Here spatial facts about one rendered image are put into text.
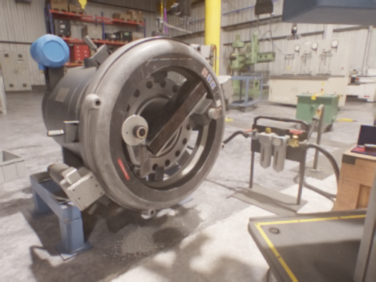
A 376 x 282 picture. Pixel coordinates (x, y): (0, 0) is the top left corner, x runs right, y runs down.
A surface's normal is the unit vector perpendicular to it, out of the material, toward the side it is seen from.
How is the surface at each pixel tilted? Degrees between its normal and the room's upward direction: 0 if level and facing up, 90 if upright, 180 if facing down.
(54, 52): 90
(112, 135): 90
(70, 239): 90
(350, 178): 90
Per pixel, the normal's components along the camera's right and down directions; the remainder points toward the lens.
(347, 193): -0.71, 0.18
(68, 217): 0.70, 0.18
